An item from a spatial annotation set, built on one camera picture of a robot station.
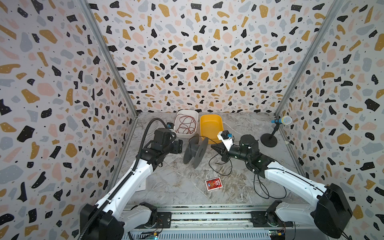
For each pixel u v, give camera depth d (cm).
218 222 73
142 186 80
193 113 118
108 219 37
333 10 72
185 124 114
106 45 83
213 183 84
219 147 71
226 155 66
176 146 70
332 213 40
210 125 116
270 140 104
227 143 65
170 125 69
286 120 84
